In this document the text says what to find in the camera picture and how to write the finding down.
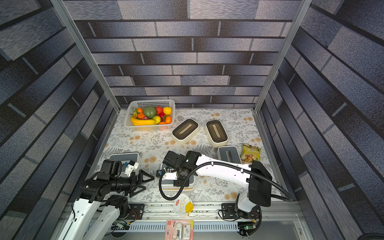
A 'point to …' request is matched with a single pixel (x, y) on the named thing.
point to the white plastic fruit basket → (142, 103)
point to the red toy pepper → (159, 109)
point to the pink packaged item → (179, 229)
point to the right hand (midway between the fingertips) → (177, 177)
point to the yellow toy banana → (136, 121)
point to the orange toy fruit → (168, 119)
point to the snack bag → (249, 153)
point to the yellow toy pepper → (167, 110)
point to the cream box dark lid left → (185, 131)
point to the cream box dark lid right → (217, 135)
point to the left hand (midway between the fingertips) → (149, 183)
